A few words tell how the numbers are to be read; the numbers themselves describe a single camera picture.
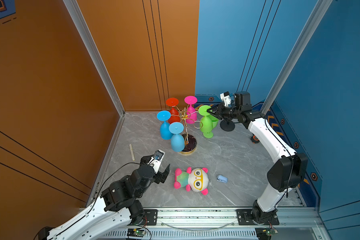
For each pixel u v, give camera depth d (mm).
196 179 790
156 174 592
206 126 854
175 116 807
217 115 737
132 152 966
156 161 570
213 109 773
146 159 621
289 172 457
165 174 620
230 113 694
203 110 802
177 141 779
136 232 706
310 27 758
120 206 458
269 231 695
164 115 780
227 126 1113
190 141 994
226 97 754
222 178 849
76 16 719
